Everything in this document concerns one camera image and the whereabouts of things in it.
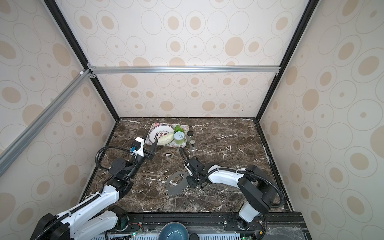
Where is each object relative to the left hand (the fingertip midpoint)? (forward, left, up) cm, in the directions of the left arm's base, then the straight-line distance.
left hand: (154, 136), depth 70 cm
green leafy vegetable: (+24, -7, -24) cm, 34 cm away
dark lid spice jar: (+18, -16, -22) cm, 32 cm away
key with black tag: (+8, -1, -32) cm, 33 cm away
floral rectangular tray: (+31, -11, -31) cm, 45 cm away
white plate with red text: (+27, +8, -30) cm, 41 cm away
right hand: (-10, -17, -31) cm, 36 cm away
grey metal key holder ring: (-11, -8, -31) cm, 34 cm away
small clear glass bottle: (+11, -17, -25) cm, 32 cm away
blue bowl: (-35, -9, -28) cm, 45 cm away
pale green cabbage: (+17, +1, -27) cm, 32 cm away
